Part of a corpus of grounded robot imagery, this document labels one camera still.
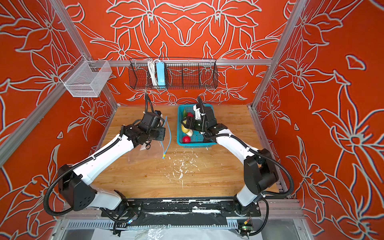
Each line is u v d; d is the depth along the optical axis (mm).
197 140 980
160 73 895
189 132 1018
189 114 1085
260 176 439
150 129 599
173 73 992
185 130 789
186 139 943
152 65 875
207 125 646
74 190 391
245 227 684
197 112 759
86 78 921
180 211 728
